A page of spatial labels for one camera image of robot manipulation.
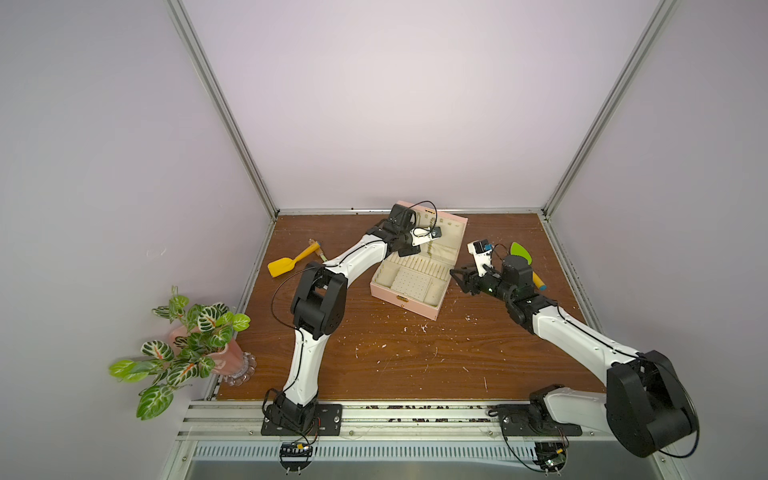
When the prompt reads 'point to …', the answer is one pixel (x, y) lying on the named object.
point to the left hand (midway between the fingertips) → (416, 232)
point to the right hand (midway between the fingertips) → (464, 261)
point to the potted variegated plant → (204, 347)
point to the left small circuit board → (295, 450)
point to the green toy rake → (318, 250)
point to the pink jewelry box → (417, 282)
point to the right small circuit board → (550, 456)
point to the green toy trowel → (515, 249)
